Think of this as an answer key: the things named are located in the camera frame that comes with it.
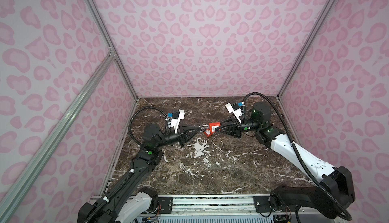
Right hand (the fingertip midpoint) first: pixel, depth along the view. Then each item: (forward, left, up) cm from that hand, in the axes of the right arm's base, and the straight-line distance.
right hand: (219, 129), depth 63 cm
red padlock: (+1, +3, +1) cm, 3 cm away
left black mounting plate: (-23, +24, -31) cm, 46 cm away
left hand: (0, +8, +1) cm, 8 cm away
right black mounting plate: (-22, -22, -32) cm, 44 cm away
